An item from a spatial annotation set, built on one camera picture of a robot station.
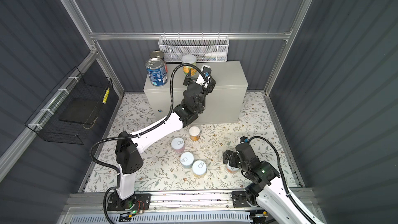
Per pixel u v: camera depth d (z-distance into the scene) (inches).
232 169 30.9
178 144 34.1
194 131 35.8
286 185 19.2
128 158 18.4
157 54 29.8
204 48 48.8
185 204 29.0
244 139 27.9
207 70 23.1
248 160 22.6
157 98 31.7
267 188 19.8
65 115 27.7
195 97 21.7
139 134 19.3
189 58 30.5
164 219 30.3
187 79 25.7
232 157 27.3
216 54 34.1
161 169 33.2
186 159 31.9
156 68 27.1
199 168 31.0
